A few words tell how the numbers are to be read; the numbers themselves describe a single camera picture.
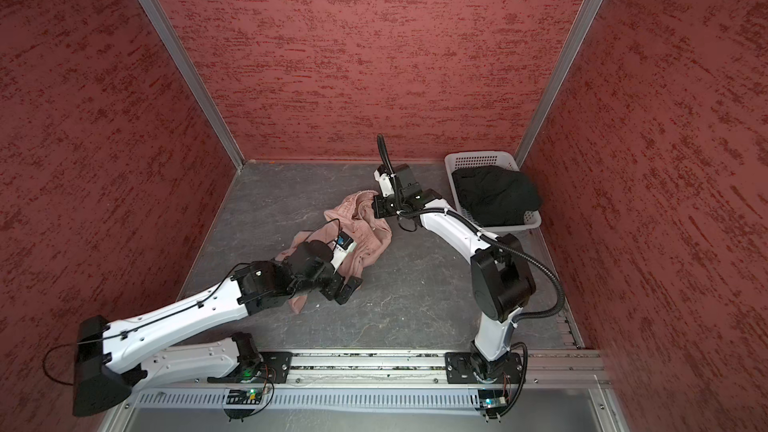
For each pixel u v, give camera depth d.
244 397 0.71
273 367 0.73
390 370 0.76
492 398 0.71
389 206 0.76
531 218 0.95
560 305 0.43
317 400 0.77
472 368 0.67
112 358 0.40
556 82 0.95
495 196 0.97
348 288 0.65
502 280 0.47
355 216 0.88
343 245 0.64
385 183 0.81
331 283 0.65
